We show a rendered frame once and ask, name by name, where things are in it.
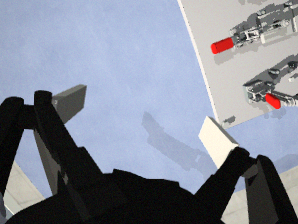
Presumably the grey fixture plate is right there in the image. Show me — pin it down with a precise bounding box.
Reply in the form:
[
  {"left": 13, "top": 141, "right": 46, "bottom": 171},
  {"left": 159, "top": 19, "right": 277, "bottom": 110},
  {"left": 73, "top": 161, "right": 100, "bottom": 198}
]
[{"left": 177, "top": 0, "right": 298, "bottom": 129}]

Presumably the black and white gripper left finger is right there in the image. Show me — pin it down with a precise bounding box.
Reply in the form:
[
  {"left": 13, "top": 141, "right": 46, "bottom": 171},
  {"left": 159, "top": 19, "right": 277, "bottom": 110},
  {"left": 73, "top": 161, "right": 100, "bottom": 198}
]
[{"left": 0, "top": 84, "right": 131, "bottom": 224}]

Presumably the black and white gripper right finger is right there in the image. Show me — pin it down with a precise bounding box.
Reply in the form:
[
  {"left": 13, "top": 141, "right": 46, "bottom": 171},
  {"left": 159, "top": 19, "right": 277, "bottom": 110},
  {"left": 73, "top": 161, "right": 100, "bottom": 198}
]
[{"left": 172, "top": 116, "right": 298, "bottom": 224}]

